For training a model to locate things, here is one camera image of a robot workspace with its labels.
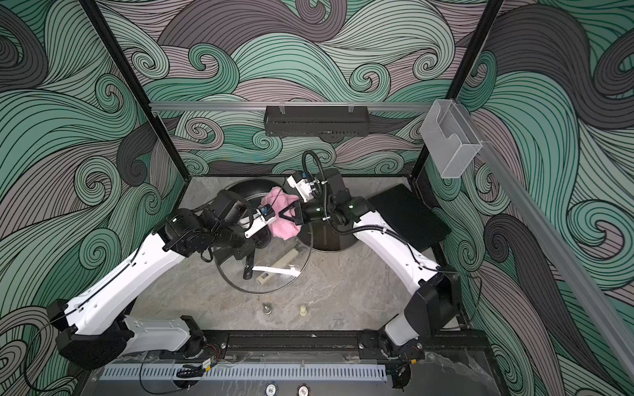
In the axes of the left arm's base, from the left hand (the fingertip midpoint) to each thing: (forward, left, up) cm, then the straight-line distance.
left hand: (255, 233), depth 68 cm
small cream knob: (-14, -13, -24) cm, 31 cm away
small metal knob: (-13, -1, -24) cm, 28 cm away
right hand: (+5, -6, +1) cm, 8 cm away
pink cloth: (+1, -7, +2) cm, 7 cm away
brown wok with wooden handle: (+2, -19, -4) cm, 19 cm away
